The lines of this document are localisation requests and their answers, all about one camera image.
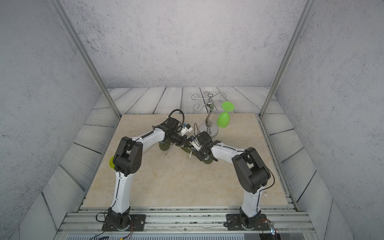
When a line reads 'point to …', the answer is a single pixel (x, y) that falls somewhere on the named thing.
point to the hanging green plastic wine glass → (223, 119)
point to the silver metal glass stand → (208, 128)
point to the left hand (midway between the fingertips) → (195, 146)
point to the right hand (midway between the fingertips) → (200, 151)
